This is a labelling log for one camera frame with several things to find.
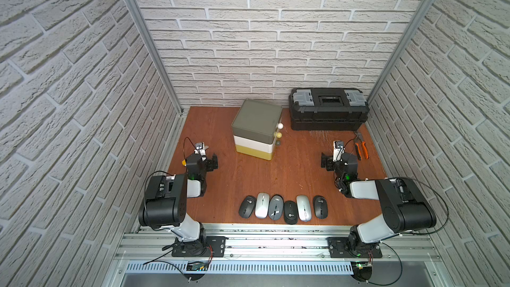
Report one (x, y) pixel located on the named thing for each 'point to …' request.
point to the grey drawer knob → (277, 142)
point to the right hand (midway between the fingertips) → (335, 152)
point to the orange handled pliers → (360, 143)
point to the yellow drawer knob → (279, 135)
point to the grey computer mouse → (275, 208)
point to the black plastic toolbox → (328, 109)
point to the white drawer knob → (280, 125)
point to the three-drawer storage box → (255, 128)
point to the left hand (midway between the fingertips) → (205, 151)
